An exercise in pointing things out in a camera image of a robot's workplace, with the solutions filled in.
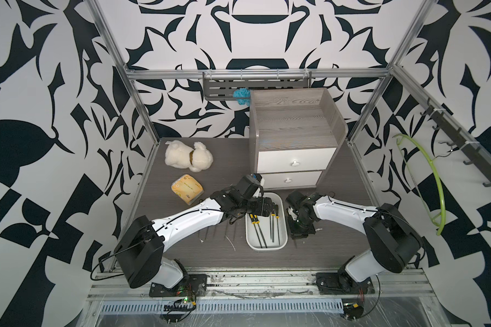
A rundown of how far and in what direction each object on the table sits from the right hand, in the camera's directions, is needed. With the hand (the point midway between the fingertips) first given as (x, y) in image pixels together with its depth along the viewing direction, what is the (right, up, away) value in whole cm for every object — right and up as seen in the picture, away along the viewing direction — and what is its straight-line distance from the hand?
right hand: (291, 233), depth 86 cm
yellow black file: (-35, 0, +1) cm, 35 cm away
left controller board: (-41, -20, -14) cm, 48 cm away
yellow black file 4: (-5, +6, +3) cm, 9 cm away
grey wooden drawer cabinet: (0, +41, -7) cm, 42 cm away
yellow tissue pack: (-46, +17, +9) cm, 50 cm away
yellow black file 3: (-14, +4, +3) cm, 15 cm away
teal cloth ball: (-20, +59, +5) cm, 63 cm away
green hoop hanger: (+46, +13, -13) cm, 49 cm away
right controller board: (+18, -21, -15) cm, 32 cm away
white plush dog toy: (-51, +33, +13) cm, 62 cm away
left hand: (-11, +15, -6) cm, 19 cm away
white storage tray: (-10, 0, 0) cm, 10 cm away
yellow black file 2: (-24, +1, +1) cm, 24 cm away
